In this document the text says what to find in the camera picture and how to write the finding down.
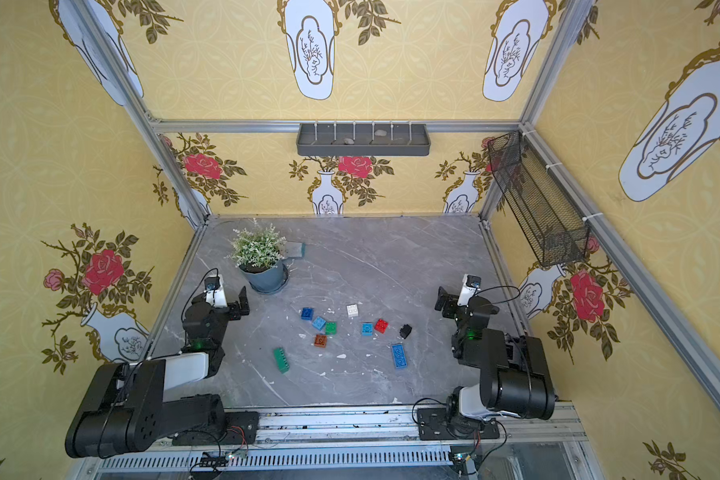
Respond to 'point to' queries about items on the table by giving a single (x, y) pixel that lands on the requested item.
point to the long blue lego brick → (399, 356)
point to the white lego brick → (352, 310)
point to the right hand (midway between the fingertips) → (455, 289)
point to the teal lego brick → (367, 329)
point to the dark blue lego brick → (307, 313)
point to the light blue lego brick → (319, 323)
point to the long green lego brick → (281, 359)
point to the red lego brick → (381, 326)
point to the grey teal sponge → (295, 249)
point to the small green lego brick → (331, 328)
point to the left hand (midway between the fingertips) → (231, 288)
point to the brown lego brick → (320, 341)
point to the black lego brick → (405, 331)
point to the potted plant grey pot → (267, 280)
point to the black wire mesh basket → (553, 228)
